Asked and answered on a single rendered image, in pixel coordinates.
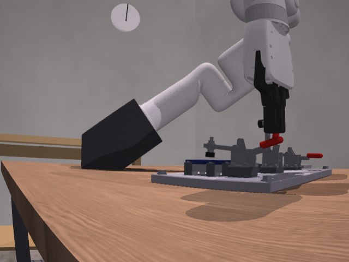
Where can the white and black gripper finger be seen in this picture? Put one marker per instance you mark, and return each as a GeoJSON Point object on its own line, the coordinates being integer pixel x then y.
{"type": "Point", "coordinates": [272, 111]}
{"type": "Point", "coordinates": [284, 94]}

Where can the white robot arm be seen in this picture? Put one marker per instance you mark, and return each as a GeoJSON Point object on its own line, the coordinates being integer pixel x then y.
{"type": "Point", "coordinates": [207, 80]}

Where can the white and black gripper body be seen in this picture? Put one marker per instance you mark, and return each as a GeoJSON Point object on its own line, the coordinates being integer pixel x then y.
{"type": "Point", "coordinates": [270, 37]}

